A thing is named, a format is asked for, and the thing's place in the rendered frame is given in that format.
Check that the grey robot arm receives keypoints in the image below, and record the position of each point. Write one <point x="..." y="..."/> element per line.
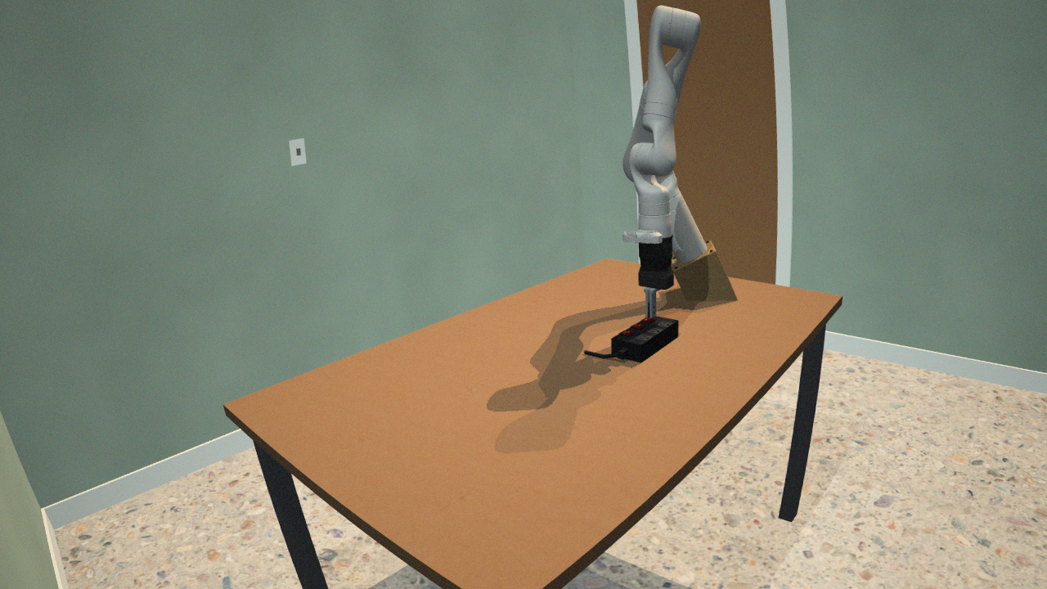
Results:
<point x="680" y="29"/>

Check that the black power strip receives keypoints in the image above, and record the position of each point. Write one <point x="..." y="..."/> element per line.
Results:
<point x="646" y="339"/>

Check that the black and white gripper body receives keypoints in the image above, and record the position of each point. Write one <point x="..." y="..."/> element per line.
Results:
<point x="655" y="259"/>

